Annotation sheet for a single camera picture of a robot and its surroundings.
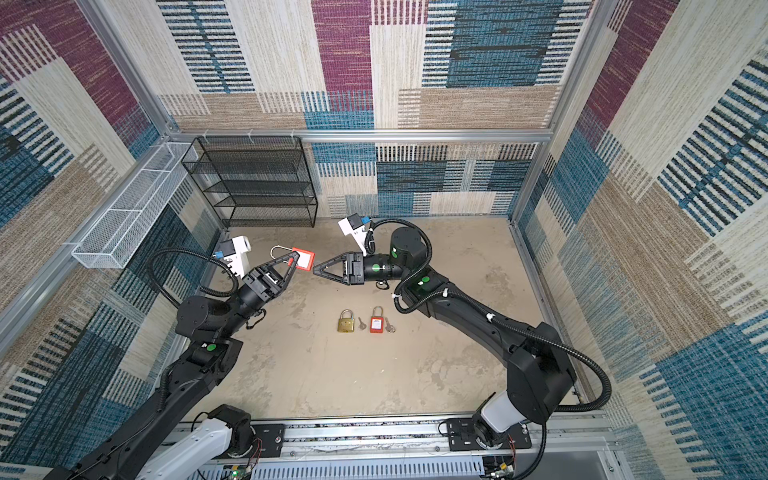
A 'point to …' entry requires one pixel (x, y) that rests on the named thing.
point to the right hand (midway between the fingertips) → (318, 277)
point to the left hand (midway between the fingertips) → (298, 256)
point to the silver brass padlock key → (361, 324)
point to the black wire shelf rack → (255, 181)
